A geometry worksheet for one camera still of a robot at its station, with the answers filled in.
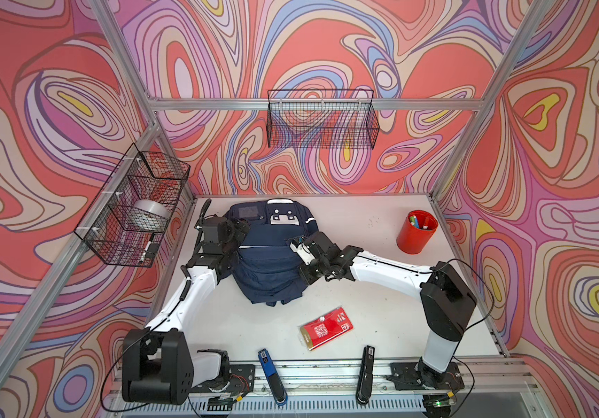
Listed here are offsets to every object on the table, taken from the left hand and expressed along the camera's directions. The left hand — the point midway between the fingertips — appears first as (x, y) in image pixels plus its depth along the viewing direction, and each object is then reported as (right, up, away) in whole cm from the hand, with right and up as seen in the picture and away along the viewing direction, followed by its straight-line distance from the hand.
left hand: (245, 228), depth 85 cm
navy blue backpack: (+7, -13, -2) cm, 15 cm away
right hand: (+19, -17, +1) cm, 25 cm away
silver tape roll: (-23, +4, -14) cm, 28 cm away
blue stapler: (+11, -43, -12) cm, 46 cm away
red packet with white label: (+26, -32, -3) cm, 41 cm away
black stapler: (+36, -42, -15) cm, 58 cm away
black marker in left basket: (-25, -7, -14) cm, 30 cm away
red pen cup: (+60, -1, +8) cm, 60 cm away
